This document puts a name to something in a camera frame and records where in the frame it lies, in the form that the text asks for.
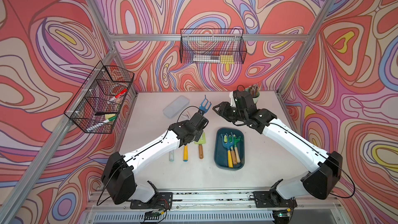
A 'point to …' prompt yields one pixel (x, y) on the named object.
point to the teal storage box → (221, 152)
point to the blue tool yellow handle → (228, 144)
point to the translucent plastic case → (180, 103)
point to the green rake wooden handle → (202, 141)
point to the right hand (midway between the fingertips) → (215, 114)
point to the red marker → (124, 90)
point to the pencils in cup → (253, 89)
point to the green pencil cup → (255, 99)
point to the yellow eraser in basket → (227, 59)
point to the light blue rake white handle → (171, 155)
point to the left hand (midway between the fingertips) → (195, 129)
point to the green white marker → (96, 126)
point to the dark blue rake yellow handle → (185, 153)
